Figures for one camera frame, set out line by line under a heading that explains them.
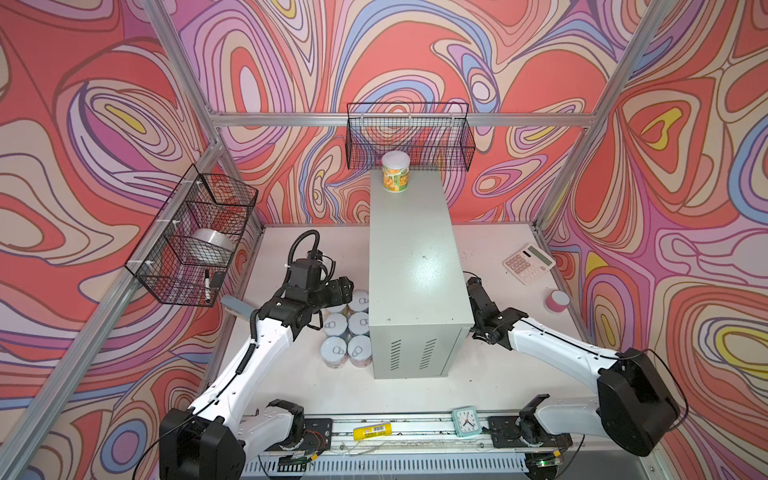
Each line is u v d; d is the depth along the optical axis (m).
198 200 0.84
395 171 0.75
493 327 0.61
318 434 0.73
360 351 0.82
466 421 0.74
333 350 0.82
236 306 0.90
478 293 0.68
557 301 0.92
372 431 0.72
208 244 0.69
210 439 0.37
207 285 0.72
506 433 0.73
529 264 1.05
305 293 0.59
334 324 0.87
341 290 0.72
